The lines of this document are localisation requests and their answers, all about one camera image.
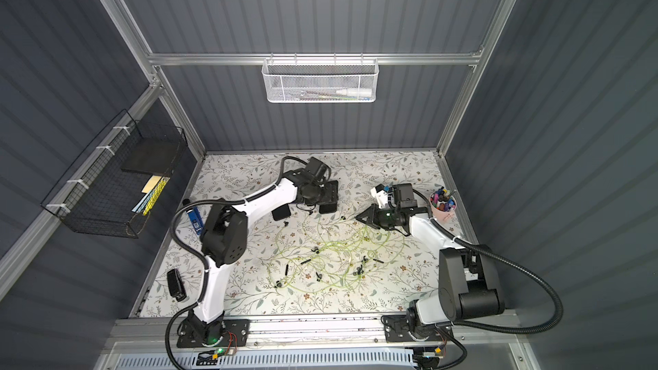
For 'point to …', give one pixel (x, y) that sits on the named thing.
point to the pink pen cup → (443, 206)
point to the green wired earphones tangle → (313, 257)
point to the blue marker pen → (195, 217)
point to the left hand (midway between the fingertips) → (335, 201)
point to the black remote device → (176, 285)
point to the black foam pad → (152, 156)
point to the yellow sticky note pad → (151, 183)
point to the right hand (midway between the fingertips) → (362, 218)
